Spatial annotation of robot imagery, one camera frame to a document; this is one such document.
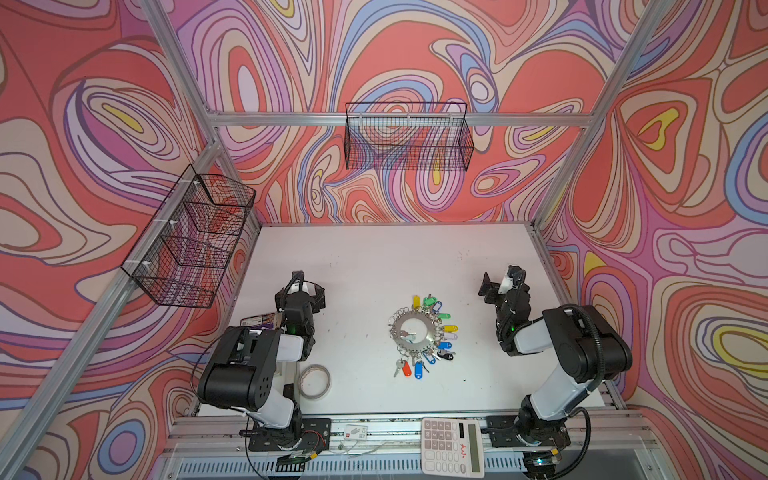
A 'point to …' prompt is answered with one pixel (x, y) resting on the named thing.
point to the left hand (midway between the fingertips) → (305, 287)
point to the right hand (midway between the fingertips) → (502, 281)
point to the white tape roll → (314, 381)
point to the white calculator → (452, 448)
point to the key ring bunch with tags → (419, 334)
